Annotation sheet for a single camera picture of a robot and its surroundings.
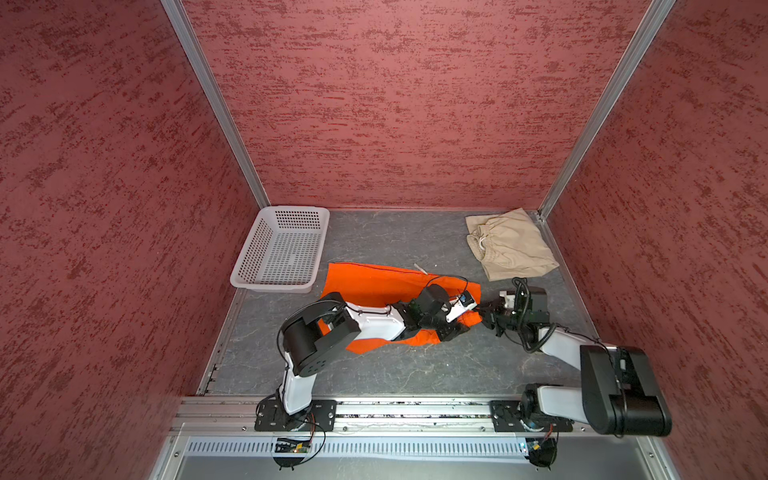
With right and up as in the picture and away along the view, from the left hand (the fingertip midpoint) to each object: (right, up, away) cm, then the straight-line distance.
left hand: (461, 324), depth 85 cm
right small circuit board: (+16, -27, -15) cm, 34 cm away
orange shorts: (-28, +9, +15) cm, 33 cm away
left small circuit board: (-45, -26, -14) cm, 54 cm away
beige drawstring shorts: (+23, +23, +22) cm, 39 cm away
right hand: (+2, +3, +2) cm, 4 cm away
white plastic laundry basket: (-61, +21, +22) cm, 68 cm away
